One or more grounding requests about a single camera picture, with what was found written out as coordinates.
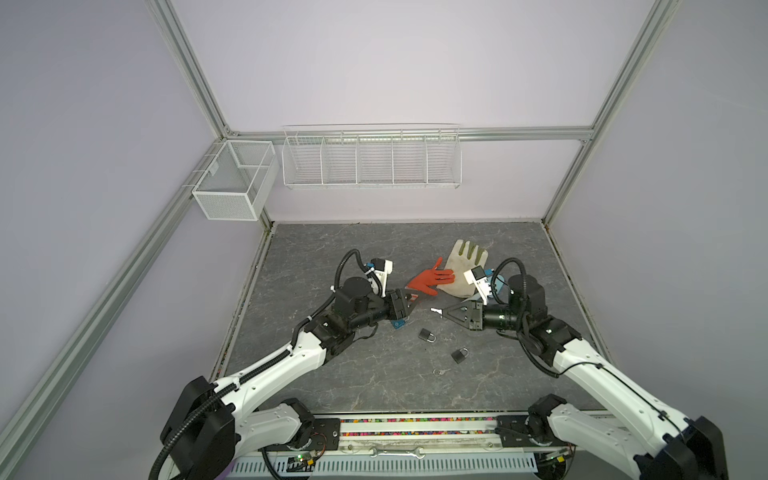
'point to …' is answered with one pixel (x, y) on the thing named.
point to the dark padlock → (460, 355)
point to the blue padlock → (398, 324)
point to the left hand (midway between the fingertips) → (418, 300)
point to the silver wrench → (416, 452)
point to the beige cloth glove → (460, 264)
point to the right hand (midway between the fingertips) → (443, 316)
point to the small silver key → (437, 310)
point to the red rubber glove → (426, 280)
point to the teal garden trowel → (485, 292)
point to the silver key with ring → (437, 372)
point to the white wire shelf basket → (376, 155)
